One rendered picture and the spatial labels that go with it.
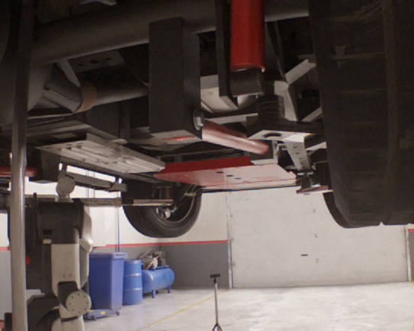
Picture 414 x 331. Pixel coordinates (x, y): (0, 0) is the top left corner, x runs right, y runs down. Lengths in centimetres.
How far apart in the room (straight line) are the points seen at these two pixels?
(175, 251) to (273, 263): 252
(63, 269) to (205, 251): 989
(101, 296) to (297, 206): 520
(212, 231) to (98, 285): 401
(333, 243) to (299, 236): 85
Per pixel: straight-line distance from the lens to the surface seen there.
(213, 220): 1118
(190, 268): 1140
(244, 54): 64
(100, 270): 813
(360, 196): 52
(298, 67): 129
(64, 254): 144
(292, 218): 1084
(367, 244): 1077
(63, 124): 156
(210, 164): 232
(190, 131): 72
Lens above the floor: 124
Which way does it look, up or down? 8 degrees up
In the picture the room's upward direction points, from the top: 3 degrees counter-clockwise
